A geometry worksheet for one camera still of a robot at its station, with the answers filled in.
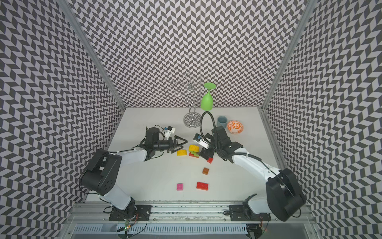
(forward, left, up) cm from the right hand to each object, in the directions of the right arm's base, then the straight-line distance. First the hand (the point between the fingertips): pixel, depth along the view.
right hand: (201, 146), depth 83 cm
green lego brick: (0, +4, -9) cm, 10 cm away
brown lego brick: (-10, -2, -11) cm, 15 cm away
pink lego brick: (-18, +12, -11) cm, 25 cm away
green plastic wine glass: (+26, -4, +11) cm, 28 cm away
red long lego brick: (0, +6, -11) cm, 12 cm away
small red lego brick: (-3, -5, -12) cm, 13 cm away
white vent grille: (-37, +19, -12) cm, 44 cm away
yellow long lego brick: (+1, +4, -4) cm, 6 cm away
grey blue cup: (+25, -15, -7) cm, 30 cm away
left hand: (+1, +9, 0) cm, 9 cm away
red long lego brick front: (-18, 0, -11) cm, 21 cm away
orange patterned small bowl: (+22, -25, -10) cm, 34 cm away
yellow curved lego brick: (0, +12, -8) cm, 14 cm away
